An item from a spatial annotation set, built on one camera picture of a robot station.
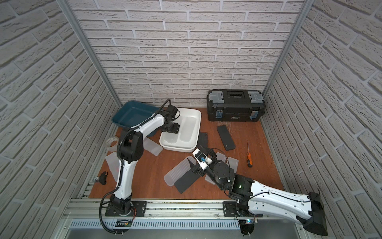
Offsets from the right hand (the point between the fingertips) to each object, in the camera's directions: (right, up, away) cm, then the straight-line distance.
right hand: (197, 152), depth 68 cm
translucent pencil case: (-17, +3, +27) cm, 32 cm away
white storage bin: (-11, -2, +27) cm, 29 cm away
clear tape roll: (-57, -1, +29) cm, 64 cm away
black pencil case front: (-5, -19, +16) cm, 25 cm away
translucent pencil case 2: (-51, -10, +19) cm, 55 cm away
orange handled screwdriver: (+32, -10, +21) cm, 40 cm away
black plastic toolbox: (+26, +25, +30) cm, 47 cm away
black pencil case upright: (+4, +2, +30) cm, 30 cm away
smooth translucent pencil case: (-7, +9, +36) cm, 37 cm away
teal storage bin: (-54, +21, +49) cm, 76 cm away
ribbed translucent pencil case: (-13, -16, +16) cm, 26 cm away
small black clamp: (-55, -18, +15) cm, 60 cm away
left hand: (-15, +10, +33) cm, 37 cm away
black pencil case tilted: (+20, +3, +33) cm, 38 cm away
